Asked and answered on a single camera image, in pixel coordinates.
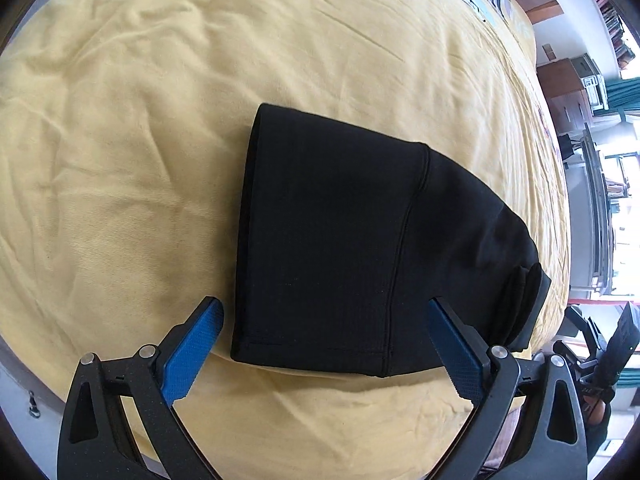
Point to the row of books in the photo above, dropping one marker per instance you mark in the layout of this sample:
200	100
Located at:
612	15

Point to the long grey desk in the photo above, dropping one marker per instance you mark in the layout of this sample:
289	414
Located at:
597	200

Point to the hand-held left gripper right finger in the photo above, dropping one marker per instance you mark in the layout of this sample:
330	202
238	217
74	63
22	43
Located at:
456	355

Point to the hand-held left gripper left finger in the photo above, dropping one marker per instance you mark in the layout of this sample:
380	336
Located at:
196	350

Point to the white printer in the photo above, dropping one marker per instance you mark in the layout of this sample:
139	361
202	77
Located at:
590	80

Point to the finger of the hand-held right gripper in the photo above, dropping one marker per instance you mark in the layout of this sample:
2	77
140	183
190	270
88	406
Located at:
624	332

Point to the red metal frame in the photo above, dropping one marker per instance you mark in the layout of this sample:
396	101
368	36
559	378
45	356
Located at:
600	300

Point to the black grey office chair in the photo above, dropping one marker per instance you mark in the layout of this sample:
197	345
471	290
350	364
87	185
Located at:
582	335

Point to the wall switch plate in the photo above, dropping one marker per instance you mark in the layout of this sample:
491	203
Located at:
549	52

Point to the yellow printed bed cover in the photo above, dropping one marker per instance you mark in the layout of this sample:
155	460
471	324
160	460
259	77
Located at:
150	110

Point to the long teal curtain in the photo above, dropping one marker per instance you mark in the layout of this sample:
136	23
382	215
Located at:
622	97

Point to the wooden dresser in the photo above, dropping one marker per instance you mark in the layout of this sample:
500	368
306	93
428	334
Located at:
565	90

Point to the black pants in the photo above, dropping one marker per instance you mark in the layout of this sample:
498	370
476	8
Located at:
350	235

